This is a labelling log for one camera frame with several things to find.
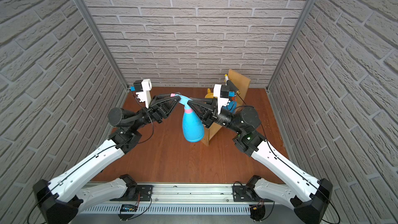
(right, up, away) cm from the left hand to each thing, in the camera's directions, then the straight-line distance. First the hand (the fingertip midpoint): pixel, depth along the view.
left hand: (179, 93), depth 50 cm
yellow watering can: (+12, +1, +40) cm, 42 cm away
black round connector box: (+33, -55, +21) cm, 67 cm away
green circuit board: (-28, -54, +22) cm, 64 cm away
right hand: (+2, -5, -1) cm, 5 cm away
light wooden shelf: (+30, +7, +36) cm, 47 cm away
